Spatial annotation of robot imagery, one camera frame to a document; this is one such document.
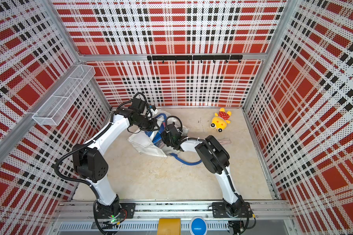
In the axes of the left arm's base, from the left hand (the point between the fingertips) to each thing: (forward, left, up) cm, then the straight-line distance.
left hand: (160, 128), depth 85 cm
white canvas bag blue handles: (-10, +5, +1) cm, 11 cm away
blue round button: (-46, -21, -17) cm, 53 cm away
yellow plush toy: (+14, -39, -12) cm, 43 cm away
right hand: (+4, +3, -12) cm, 13 cm away
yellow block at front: (-46, -6, -19) cm, 50 cm away
